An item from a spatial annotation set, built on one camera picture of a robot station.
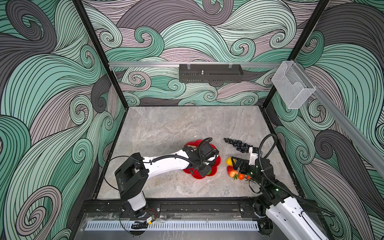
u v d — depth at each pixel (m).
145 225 0.71
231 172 0.81
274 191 0.55
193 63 0.93
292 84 0.78
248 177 0.69
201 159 0.60
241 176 0.81
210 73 0.95
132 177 0.43
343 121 0.60
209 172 0.72
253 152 0.71
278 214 0.58
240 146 0.94
